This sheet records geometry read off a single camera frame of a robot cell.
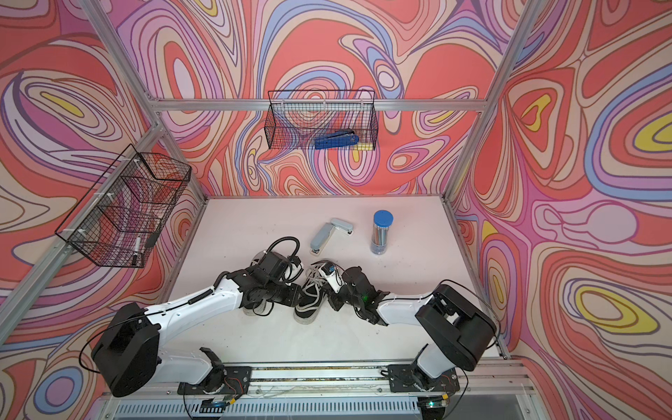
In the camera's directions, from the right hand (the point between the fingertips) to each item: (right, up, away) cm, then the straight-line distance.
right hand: (326, 292), depth 87 cm
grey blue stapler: (-2, +18, +17) cm, 24 cm away
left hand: (-6, 0, -5) cm, 8 cm away
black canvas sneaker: (-4, 0, -3) cm, 5 cm away
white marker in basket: (-52, +16, -15) cm, 57 cm away
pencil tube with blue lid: (+19, +25, -1) cm, 31 cm away
